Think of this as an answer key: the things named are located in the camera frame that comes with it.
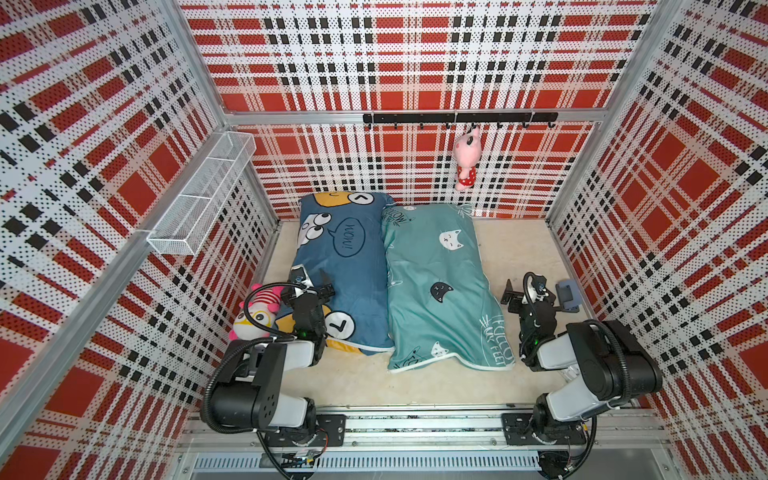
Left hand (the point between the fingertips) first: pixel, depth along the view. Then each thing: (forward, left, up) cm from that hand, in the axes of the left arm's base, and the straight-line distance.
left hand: (312, 274), depth 89 cm
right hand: (0, -66, -4) cm, 66 cm away
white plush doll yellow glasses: (-12, +16, -5) cm, 20 cm away
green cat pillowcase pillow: (-6, -38, -4) cm, 39 cm away
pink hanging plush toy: (+31, -47, +22) cm, 61 cm away
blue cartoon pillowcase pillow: (+12, -7, +1) cm, 14 cm away
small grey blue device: (-5, -81, -11) cm, 82 cm away
